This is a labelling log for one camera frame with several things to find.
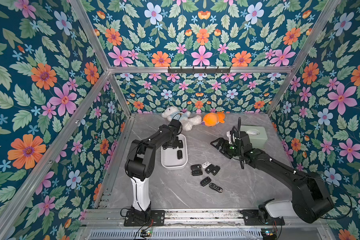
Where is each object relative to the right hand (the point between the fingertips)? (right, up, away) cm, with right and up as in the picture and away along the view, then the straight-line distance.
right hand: (214, 145), depth 84 cm
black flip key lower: (-5, -20, 0) cm, 21 cm away
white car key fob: (-4, -13, +8) cm, 16 cm away
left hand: (-25, -1, +14) cm, 29 cm away
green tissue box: (+31, +5, +12) cm, 33 cm away
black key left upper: (-11, -14, +6) cm, 19 cm away
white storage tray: (-28, -10, +10) cm, 31 cm away
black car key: (-21, -7, +11) cm, 25 cm away
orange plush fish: (+2, +17, +24) cm, 29 cm away
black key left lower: (-10, -17, +4) cm, 20 cm away
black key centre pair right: (+1, -15, +5) cm, 16 cm away
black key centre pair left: (-3, -15, +5) cm, 16 cm away
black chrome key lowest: (0, -23, -2) cm, 23 cm away
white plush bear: (-27, +21, +24) cm, 42 cm away
